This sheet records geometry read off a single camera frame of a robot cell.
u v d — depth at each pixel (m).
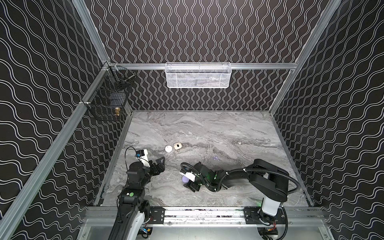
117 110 0.83
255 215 0.74
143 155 0.70
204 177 0.68
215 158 0.95
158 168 0.72
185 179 0.84
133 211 0.53
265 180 0.48
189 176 0.75
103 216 0.76
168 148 0.98
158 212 0.76
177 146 0.98
